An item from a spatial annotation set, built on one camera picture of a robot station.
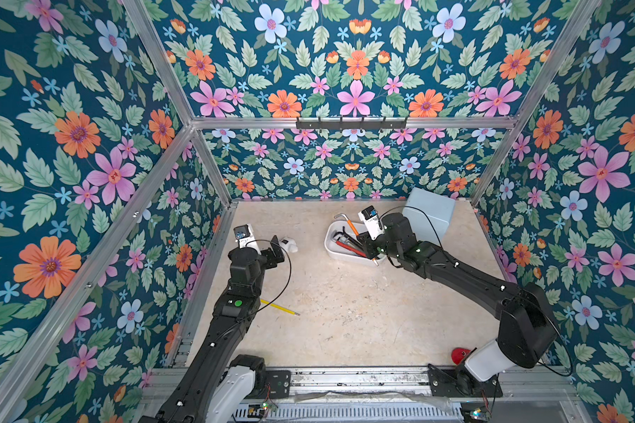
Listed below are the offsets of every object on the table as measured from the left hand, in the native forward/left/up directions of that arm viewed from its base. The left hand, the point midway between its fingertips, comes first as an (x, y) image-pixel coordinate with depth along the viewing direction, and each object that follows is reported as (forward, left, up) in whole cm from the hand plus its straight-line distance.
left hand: (264, 238), depth 77 cm
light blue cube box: (+12, -55, -8) cm, 57 cm away
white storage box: (+7, -22, -20) cm, 30 cm away
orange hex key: (+5, -27, -3) cm, 27 cm away
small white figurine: (+13, -3, -21) cm, 25 cm away
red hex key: (+9, -28, -22) cm, 37 cm away
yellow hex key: (-12, -3, -25) cm, 28 cm away
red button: (-31, -56, -24) cm, 68 cm away
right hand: (+2, -29, -5) cm, 29 cm away
